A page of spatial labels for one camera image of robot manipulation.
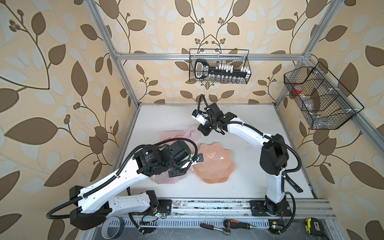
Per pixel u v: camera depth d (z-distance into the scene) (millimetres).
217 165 893
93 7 723
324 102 737
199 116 785
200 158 560
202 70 845
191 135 791
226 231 668
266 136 524
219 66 820
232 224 683
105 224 455
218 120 664
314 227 667
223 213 737
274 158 505
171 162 487
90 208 379
